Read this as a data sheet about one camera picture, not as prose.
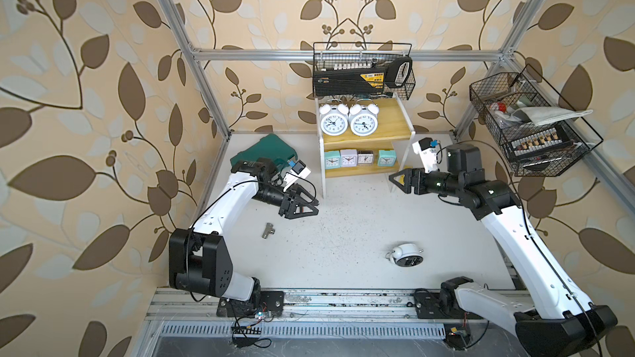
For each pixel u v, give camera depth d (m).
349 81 0.84
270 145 1.12
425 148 0.62
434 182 0.59
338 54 0.91
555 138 0.65
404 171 0.63
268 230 0.89
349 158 0.87
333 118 0.71
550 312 0.38
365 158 0.87
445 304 0.66
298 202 0.64
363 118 0.71
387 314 0.74
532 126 0.63
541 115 0.63
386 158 0.87
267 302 0.75
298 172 0.65
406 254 0.77
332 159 0.87
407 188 0.62
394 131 0.76
